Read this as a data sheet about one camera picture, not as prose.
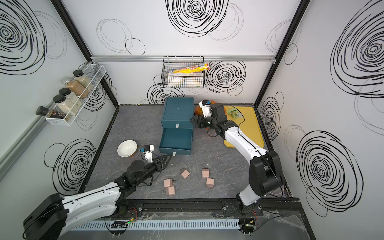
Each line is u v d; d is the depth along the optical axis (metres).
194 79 0.87
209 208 0.76
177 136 0.90
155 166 0.70
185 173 0.84
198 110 1.02
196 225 0.96
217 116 0.65
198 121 0.74
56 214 0.42
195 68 0.87
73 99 0.69
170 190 0.78
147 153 0.72
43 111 0.60
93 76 0.82
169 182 0.80
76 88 0.72
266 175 0.44
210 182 0.81
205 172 0.85
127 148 0.94
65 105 0.65
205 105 0.75
